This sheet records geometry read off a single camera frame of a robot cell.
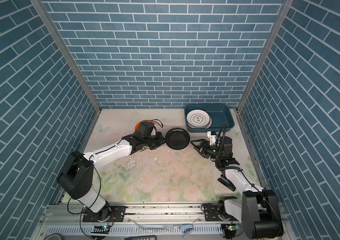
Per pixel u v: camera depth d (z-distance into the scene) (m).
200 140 0.76
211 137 0.79
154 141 0.76
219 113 1.17
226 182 0.82
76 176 0.45
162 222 0.72
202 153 0.75
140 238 0.66
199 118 1.11
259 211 0.41
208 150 0.74
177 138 0.87
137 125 1.11
